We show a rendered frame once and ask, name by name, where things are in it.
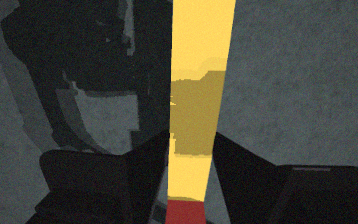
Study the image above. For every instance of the yellow bar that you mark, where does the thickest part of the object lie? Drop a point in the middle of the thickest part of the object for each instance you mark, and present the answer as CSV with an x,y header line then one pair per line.
x,y
200,45

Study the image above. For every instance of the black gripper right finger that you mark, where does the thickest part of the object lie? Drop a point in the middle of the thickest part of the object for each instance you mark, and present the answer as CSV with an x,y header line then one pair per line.
x,y
256,191

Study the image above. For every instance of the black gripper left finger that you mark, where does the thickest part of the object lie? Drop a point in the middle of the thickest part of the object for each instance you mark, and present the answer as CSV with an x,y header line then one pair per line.
x,y
135,176

